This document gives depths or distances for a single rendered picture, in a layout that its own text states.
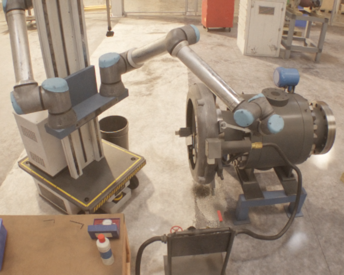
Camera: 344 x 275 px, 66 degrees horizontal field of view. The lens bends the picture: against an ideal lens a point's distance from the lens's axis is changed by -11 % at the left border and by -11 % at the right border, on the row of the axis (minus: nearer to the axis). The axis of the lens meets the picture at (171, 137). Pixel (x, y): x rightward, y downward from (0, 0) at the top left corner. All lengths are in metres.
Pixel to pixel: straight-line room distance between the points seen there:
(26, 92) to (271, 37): 4.92
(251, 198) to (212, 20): 5.60
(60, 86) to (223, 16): 6.01
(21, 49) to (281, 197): 2.06
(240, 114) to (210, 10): 5.94
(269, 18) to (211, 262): 4.64
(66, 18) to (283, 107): 1.59
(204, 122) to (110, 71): 0.71
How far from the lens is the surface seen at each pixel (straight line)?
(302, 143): 2.21
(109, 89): 2.05
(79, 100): 2.04
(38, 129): 2.14
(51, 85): 1.71
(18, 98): 1.76
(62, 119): 1.78
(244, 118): 1.39
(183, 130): 2.32
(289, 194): 2.37
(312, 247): 2.44
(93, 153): 2.44
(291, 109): 2.19
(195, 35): 1.67
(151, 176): 2.73
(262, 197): 2.27
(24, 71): 1.78
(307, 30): 6.77
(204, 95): 1.96
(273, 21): 5.84
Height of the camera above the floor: 1.85
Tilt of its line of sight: 35 degrees down
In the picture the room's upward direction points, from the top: straight up
